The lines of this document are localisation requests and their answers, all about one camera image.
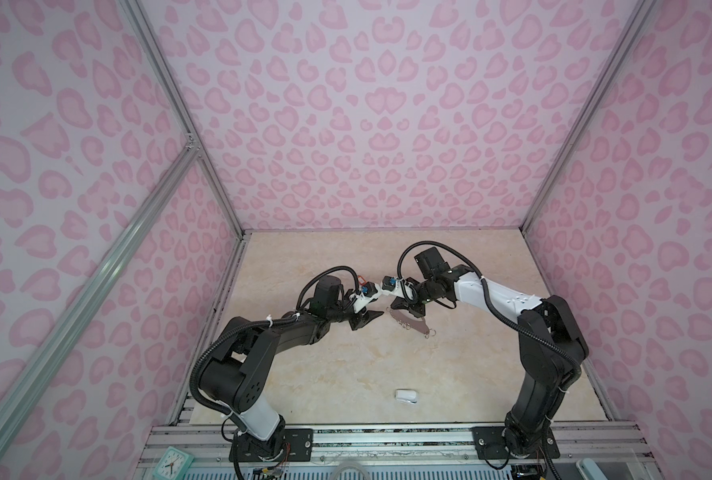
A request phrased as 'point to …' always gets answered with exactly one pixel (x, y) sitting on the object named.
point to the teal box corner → (589, 469)
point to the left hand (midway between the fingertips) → (379, 300)
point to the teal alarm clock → (173, 464)
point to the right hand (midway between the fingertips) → (397, 298)
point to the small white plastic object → (408, 395)
